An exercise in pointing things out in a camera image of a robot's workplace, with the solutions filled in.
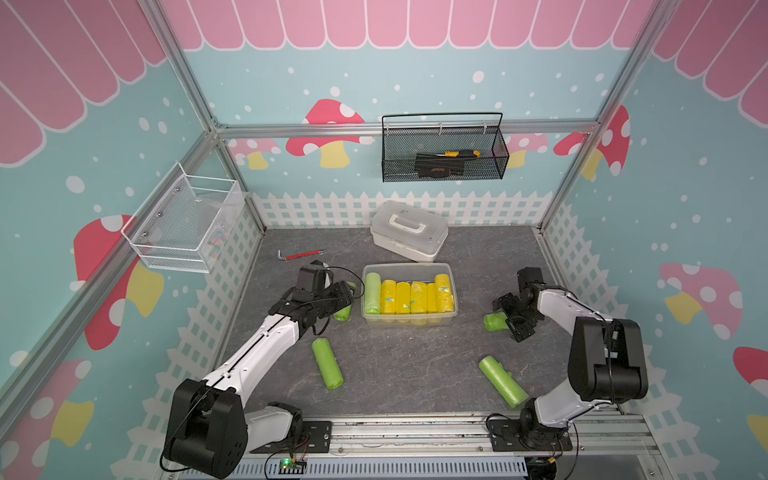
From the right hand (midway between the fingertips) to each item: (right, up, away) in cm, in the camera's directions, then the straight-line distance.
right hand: (500, 316), depth 94 cm
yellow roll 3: (-18, +6, -3) cm, 19 cm away
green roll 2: (-3, -1, -4) cm, 5 cm away
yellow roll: (-36, +6, +1) cm, 36 cm away
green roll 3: (-52, -11, -10) cm, 55 cm away
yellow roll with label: (-31, +5, +3) cm, 31 cm away
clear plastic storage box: (-29, +13, +12) cm, 34 cm away
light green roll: (-40, +7, -2) cm, 41 cm away
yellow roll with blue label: (-21, +5, +2) cm, 22 cm away
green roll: (-49, +1, -1) cm, 49 cm away
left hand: (-46, +7, -9) cm, 47 cm away
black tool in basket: (-20, +45, -7) cm, 50 cm away
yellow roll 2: (-26, +6, +2) cm, 27 cm away
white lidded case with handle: (-29, +28, +11) cm, 42 cm away
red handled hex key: (-70, +19, +19) cm, 75 cm away
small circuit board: (-60, -33, -21) cm, 71 cm away
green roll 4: (-4, -15, -13) cm, 20 cm away
